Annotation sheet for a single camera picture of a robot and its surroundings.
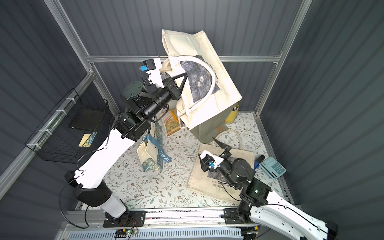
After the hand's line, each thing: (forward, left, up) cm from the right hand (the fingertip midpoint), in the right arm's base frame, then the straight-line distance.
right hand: (211, 145), depth 62 cm
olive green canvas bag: (+28, 0, -27) cm, 38 cm away
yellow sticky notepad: (+2, +55, 0) cm, 55 cm away
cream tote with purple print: (-5, -3, -32) cm, 32 cm away
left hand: (+11, +9, +26) cm, 30 cm away
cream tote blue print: (+5, +30, -13) cm, 33 cm away
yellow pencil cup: (+38, -18, -26) cm, 50 cm away
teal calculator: (+5, -40, -32) cm, 51 cm away
